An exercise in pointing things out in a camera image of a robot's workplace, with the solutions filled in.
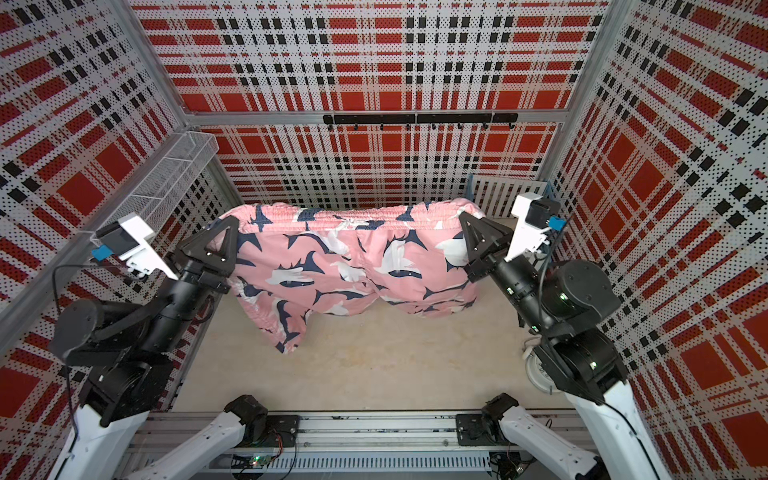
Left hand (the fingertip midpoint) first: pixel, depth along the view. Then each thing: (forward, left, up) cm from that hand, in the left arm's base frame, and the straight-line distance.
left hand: (246, 218), depth 46 cm
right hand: (+2, -35, -2) cm, 35 cm away
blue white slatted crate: (+55, -59, -44) cm, 92 cm away
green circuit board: (-28, +10, -53) cm, 61 cm away
